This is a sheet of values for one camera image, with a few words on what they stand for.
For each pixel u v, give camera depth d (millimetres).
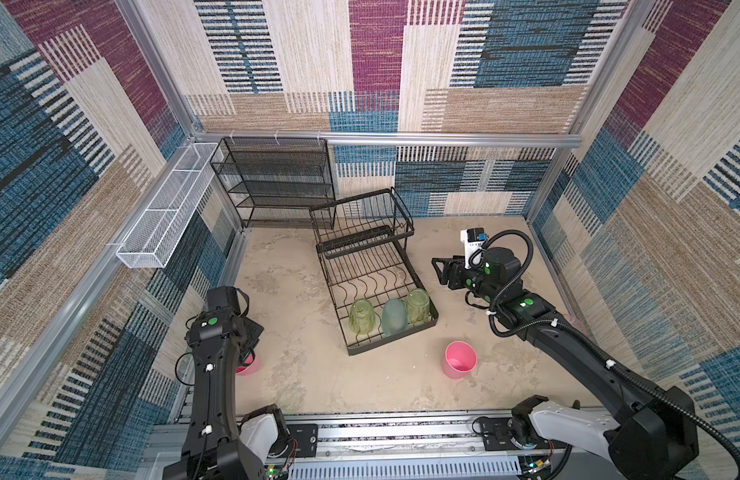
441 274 714
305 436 743
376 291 979
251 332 713
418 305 869
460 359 853
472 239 674
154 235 714
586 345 479
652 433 378
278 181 1110
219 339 510
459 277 688
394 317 815
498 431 742
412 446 729
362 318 853
